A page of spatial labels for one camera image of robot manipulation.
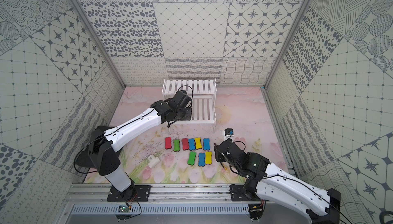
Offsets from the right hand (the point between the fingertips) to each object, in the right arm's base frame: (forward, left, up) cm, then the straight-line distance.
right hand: (218, 149), depth 75 cm
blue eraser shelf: (-2, +9, -14) cm, 16 cm away
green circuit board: (-24, +46, -14) cm, 54 cm away
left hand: (+19, +16, +7) cm, 26 cm away
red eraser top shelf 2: (+8, +19, -12) cm, 24 cm away
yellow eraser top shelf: (+9, +11, -12) cm, 19 cm away
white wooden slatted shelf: (+25, +8, +13) cm, 30 cm away
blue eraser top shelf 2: (+8, +6, -13) cm, 16 cm away
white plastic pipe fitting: (-3, +35, -10) cm, 37 cm away
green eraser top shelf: (+6, +24, -13) cm, 28 cm away
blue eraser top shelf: (+9, +15, -12) cm, 21 cm away
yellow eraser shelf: (0, +5, -11) cm, 13 cm away
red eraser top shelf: (+9, +30, -14) cm, 34 cm away
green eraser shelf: (0, +15, -14) cm, 20 cm away
